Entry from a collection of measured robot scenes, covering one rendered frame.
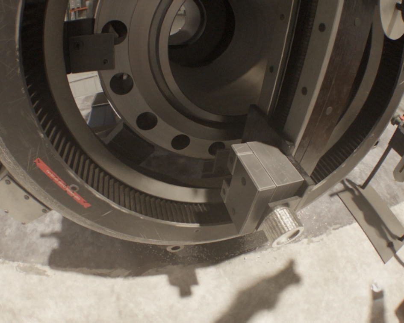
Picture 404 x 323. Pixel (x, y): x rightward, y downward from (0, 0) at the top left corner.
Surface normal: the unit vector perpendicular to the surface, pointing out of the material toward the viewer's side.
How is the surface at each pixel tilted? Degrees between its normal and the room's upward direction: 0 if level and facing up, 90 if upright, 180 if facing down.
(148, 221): 90
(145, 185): 54
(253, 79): 42
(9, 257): 0
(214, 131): 90
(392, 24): 90
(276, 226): 49
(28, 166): 90
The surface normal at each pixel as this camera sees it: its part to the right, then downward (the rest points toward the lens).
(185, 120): 0.28, 0.66
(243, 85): -0.44, -0.56
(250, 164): 0.08, -0.75
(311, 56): -0.96, 0.13
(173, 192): 0.60, -0.15
